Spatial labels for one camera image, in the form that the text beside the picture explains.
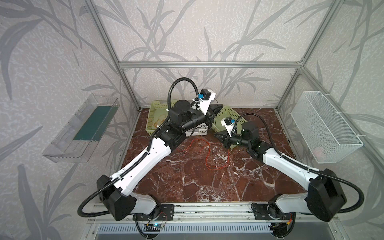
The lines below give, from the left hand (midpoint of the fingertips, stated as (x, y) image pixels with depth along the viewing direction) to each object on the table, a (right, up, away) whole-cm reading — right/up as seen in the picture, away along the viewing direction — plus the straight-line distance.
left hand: (223, 102), depth 60 cm
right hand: (-2, -13, +18) cm, 22 cm away
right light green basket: (+11, -1, +55) cm, 56 cm away
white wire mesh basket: (+45, -14, +3) cm, 47 cm away
